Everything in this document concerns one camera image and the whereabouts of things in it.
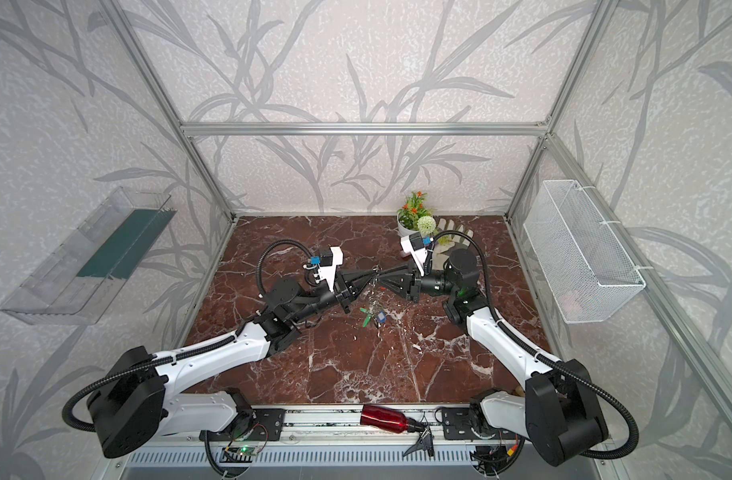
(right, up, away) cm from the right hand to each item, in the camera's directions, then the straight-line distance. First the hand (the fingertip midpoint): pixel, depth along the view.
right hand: (381, 273), depth 69 cm
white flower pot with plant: (+11, +16, +31) cm, 36 cm away
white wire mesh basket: (+43, +2, -7) cm, 44 cm away
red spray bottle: (+2, -36, +3) cm, 37 cm away
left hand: (-1, +1, -3) cm, 4 cm away
